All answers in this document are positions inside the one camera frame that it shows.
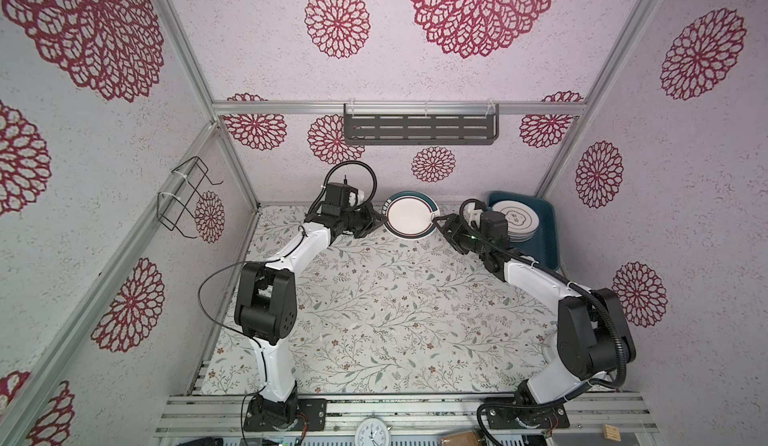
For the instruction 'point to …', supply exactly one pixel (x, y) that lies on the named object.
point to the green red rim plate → (410, 215)
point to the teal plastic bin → (542, 248)
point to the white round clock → (372, 432)
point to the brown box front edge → (465, 439)
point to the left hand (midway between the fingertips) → (387, 221)
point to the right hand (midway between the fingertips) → (439, 221)
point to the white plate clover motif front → (523, 221)
